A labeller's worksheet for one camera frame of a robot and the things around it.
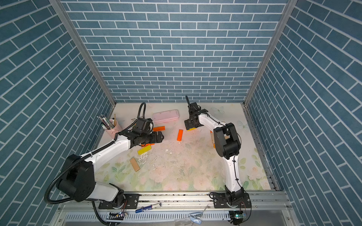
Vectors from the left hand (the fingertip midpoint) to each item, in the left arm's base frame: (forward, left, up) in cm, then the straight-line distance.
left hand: (161, 138), depth 87 cm
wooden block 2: (+6, -35, -9) cm, 36 cm away
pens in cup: (+10, +37, +3) cm, 39 cm away
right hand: (+15, -21, -6) cm, 27 cm away
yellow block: (+8, -19, -1) cm, 21 cm away
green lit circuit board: (-39, -42, -10) cm, 58 cm away
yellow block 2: (-3, +12, -10) cm, 16 cm away
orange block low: (+6, -11, -10) cm, 16 cm away
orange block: (-9, +6, +7) cm, 13 cm away
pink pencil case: (+25, 0, -8) cm, 26 cm away
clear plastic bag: (-40, -21, -8) cm, 46 cm away
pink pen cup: (+5, +33, -3) cm, 34 cm away
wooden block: (-13, +17, -11) cm, 24 cm away
